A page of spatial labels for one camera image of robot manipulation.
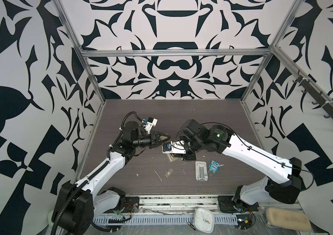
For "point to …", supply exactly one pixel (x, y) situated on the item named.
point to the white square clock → (204, 220)
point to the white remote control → (171, 157)
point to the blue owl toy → (214, 167)
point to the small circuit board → (244, 221)
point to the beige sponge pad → (287, 219)
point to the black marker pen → (192, 226)
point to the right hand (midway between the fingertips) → (175, 150)
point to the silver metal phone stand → (201, 170)
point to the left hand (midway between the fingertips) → (171, 136)
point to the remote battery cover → (169, 173)
